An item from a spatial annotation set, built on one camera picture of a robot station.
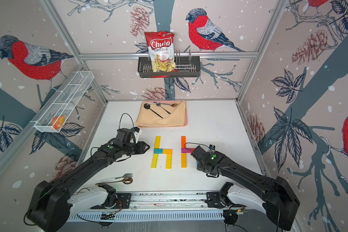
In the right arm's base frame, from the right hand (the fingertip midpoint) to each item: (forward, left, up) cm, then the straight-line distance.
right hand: (203, 165), depth 82 cm
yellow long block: (+3, +21, -4) cm, 21 cm away
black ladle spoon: (+47, +42, -1) cm, 63 cm away
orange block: (+17, +12, -3) cm, 21 cm away
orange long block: (+4, +11, -4) cm, 12 cm away
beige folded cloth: (+37, +40, -3) cm, 55 cm away
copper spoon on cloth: (+49, +21, -1) cm, 53 cm away
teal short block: (+10, +28, -4) cm, 30 cm away
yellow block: (+3, +30, -3) cm, 30 cm away
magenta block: (+11, +11, -3) cm, 15 cm away
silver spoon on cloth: (+50, +33, -2) cm, 60 cm away
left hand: (+8, +31, +9) cm, 33 cm away
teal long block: (+2, +3, -4) cm, 6 cm away
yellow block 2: (+17, +29, -4) cm, 34 cm away
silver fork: (-7, +44, -2) cm, 45 cm away
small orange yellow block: (+9, +23, -2) cm, 25 cm away
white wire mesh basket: (+24, +78, +28) cm, 86 cm away
